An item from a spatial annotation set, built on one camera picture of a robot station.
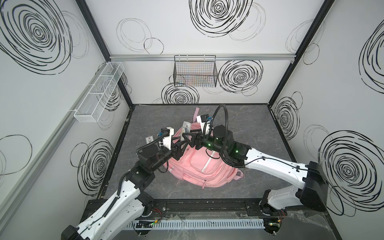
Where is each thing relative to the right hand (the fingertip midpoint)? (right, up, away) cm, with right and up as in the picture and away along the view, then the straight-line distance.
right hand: (184, 134), depth 66 cm
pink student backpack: (+8, -18, +9) cm, 22 cm away
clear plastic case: (+1, +3, +1) cm, 3 cm away
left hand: (+1, -3, +2) cm, 4 cm away
